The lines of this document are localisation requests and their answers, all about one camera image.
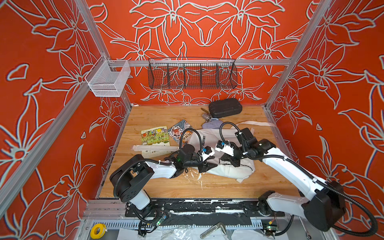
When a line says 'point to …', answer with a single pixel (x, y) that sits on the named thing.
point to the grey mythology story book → (181, 132)
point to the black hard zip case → (225, 108)
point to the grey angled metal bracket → (213, 229)
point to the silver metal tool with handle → (206, 116)
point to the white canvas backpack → (209, 137)
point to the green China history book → (156, 136)
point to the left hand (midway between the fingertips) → (215, 160)
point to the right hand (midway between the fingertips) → (221, 156)
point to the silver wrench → (308, 235)
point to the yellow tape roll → (102, 228)
